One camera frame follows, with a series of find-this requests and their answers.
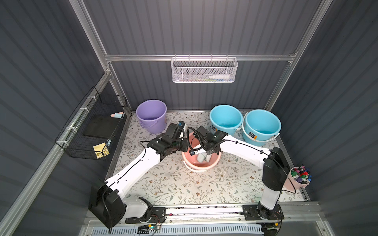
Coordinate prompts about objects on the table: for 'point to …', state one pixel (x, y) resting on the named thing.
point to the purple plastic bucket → (152, 114)
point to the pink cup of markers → (298, 177)
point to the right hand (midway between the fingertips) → (207, 140)
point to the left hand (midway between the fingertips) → (188, 143)
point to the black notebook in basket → (101, 126)
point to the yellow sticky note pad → (101, 150)
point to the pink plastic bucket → (191, 161)
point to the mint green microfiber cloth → (203, 157)
